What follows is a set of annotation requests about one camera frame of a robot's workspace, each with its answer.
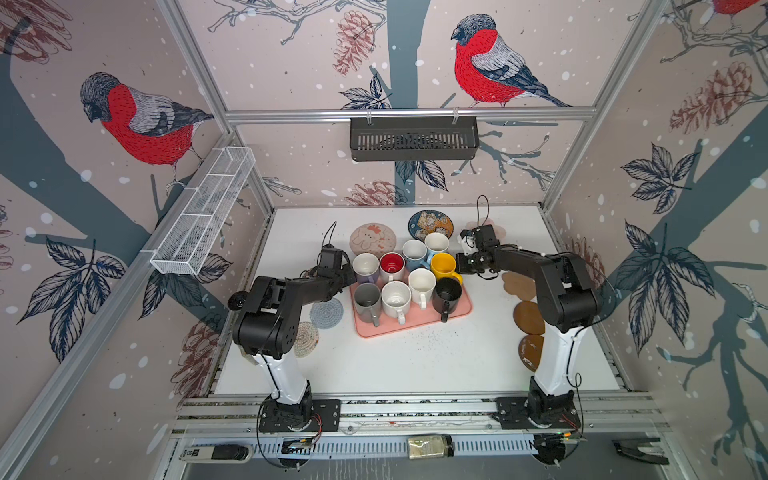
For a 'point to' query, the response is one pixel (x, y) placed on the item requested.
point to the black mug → (446, 296)
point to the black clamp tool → (642, 448)
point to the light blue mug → (414, 252)
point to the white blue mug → (435, 242)
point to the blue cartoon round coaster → (430, 221)
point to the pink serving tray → (416, 319)
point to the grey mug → (367, 299)
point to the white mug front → (396, 300)
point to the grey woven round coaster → (326, 314)
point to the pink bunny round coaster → (374, 238)
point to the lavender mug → (365, 268)
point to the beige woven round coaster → (306, 341)
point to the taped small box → (430, 446)
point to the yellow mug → (443, 265)
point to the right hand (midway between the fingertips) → (451, 264)
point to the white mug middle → (422, 283)
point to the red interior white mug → (391, 267)
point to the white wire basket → (202, 213)
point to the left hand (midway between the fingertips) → (357, 267)
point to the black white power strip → (217, 454)
